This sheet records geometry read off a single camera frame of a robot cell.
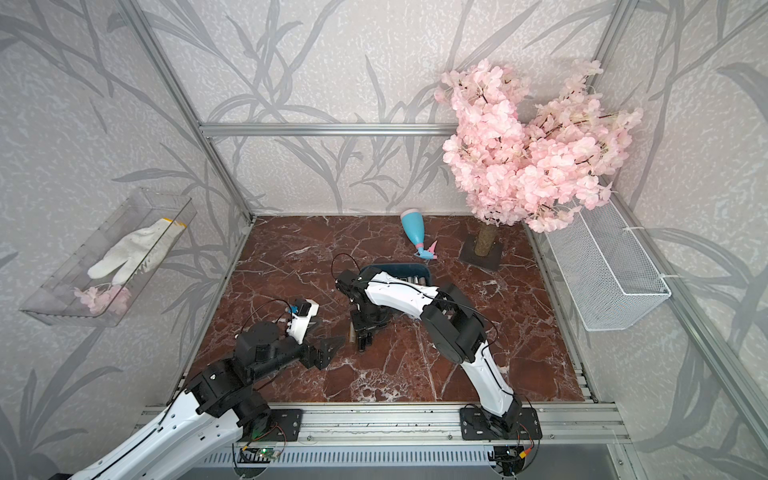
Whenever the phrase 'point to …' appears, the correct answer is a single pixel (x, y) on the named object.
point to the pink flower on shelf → (104, 297)
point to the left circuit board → (257, 454)
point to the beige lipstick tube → (352, 333)
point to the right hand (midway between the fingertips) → (366, 331)
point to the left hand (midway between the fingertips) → (334, 333)
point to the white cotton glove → (140, 250)
